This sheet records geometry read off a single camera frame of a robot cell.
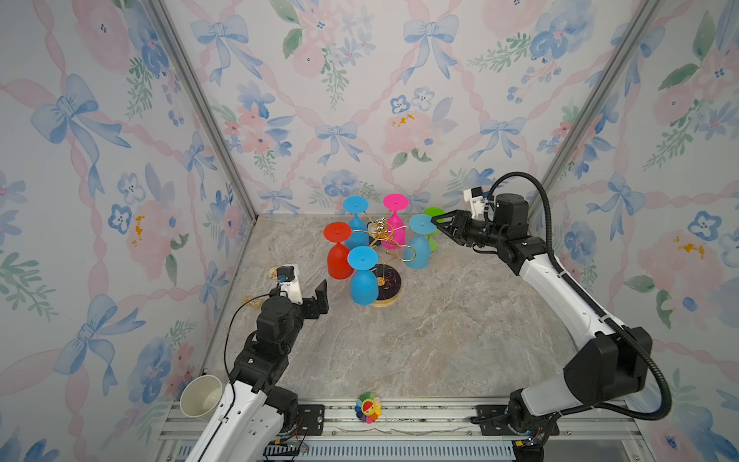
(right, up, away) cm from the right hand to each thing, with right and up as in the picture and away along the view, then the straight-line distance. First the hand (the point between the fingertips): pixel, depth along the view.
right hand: (433, 221), depth 76 cm
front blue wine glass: (-18, -16, -1) cm, 24 cm away
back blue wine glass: (-21, +5, +6) cm, 22 cm away
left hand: (-32, -15, -3) cm, 36 cm away
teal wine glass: (-3, -8, +8) cm, 12 cm away
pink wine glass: (-10, +6, +6) cm, 13 cm away
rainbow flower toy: (-17, -49, -1) cm, 52 cm away
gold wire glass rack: (-11, -18, +24) cm, 32 cm away
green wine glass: (0, -4, 0) cm, 4 cm away
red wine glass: (-26, -12, +5) cm, 29 cm away
